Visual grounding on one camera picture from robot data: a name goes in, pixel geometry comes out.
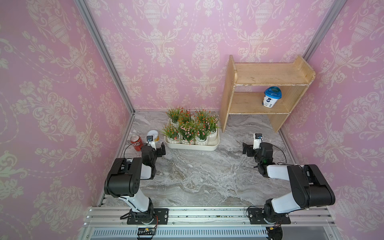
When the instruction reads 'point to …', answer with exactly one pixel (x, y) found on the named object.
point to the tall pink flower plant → (188, 132)
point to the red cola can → (137, 142)
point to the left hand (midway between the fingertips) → (156, 143)
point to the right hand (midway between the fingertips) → (252, 142)
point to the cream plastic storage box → (212, 146)
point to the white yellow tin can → (156, 135)
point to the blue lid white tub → (271, 95)
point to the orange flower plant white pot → (173, 113)
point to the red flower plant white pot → (186, 116)
